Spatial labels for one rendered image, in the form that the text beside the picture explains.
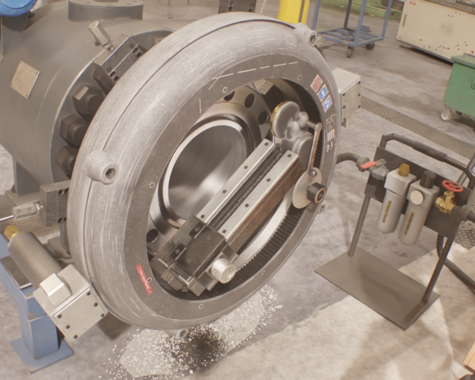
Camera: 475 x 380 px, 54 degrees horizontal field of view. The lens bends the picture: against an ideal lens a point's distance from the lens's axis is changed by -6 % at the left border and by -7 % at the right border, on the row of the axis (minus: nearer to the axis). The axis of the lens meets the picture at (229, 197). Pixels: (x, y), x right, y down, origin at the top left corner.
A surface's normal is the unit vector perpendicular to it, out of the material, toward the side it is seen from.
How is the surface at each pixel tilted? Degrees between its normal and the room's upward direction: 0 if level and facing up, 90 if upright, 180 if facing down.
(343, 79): 23
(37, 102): 68
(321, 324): 0
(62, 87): 55
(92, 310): 90
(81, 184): 75
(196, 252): 38
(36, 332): 90
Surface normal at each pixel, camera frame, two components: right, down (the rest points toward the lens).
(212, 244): -0.35, -0.52
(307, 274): 0.13, -0.87
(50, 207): 0.68, 0.43
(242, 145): -0.71, 0.58
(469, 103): -0.67, 0.29
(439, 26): -0.88, 0.12
